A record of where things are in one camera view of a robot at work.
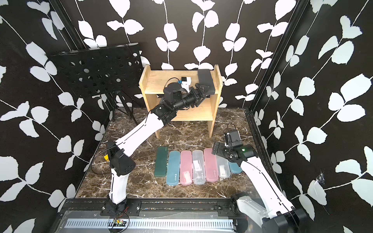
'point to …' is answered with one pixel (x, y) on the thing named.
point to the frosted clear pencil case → (224, 167)
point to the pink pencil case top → (186, 167)
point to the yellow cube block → (106, 157)
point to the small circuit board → (118, 223)
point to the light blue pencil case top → (173, 168)
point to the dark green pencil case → (161, 162)
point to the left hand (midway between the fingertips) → (211, 88)
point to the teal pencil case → (234, 168)
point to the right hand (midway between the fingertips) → (218, 147)
